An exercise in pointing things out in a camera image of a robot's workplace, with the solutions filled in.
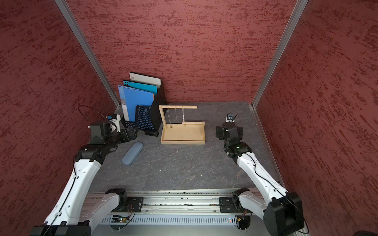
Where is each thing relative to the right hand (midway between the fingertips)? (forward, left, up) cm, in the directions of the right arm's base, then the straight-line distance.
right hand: (227, 129), depth 82 cm
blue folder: (+21, +58, +8) cm, 62 cm away
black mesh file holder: (+12, +48, -2) cm, 49 cm away
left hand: (-4, +53, +5) cm, 54 cm away
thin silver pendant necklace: (+15, +36, -6) cm, 39 cm away
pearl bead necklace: (+14, +26, -1) cm, 29 cm away
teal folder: (+28, +53, +10) cm, 61 cm away
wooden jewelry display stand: (+10, +25, -19) cm, 33 cm away
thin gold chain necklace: (+13, +30, -2) cm, 33 cm away
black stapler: (+9, +48, -15) cm, 51 cm away
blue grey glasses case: (-6, +59, -16) cm, 61 cm away
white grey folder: (+37, +52, +10) cm, 64 cm away
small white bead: (-4, +30, -19) cm, 36 cm away
